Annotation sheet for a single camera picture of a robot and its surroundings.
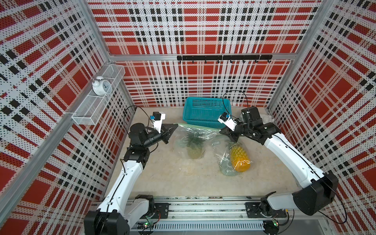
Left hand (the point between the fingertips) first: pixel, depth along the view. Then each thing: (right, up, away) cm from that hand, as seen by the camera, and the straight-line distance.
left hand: (178, 124), depth 72 cm
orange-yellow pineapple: (+34, -20, +10) cm, 41 cm away
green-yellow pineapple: (+8, -10, +4) cm, 13 cm away
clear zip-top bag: (+15, -5, +2) cm, 16 cm away
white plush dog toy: (+58, +4, +27) cm, 63 cm away
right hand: (+25, -3, +4) cm, 25 cm away
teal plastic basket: (+16, +9, +47) cm, 50 cm away
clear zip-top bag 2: (+26, -15, +26) cm, 40 cm away
